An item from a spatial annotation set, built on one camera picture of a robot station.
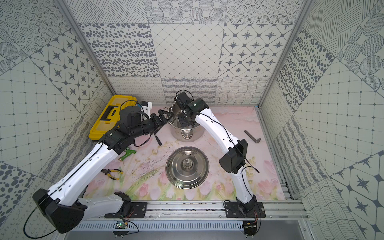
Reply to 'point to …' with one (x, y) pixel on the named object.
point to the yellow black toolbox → (110, 117)
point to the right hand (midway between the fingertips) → (188, 122)
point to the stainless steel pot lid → (187, 167)
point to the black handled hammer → (157, 138)
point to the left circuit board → (121, 225)
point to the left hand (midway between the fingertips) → (169, 114)
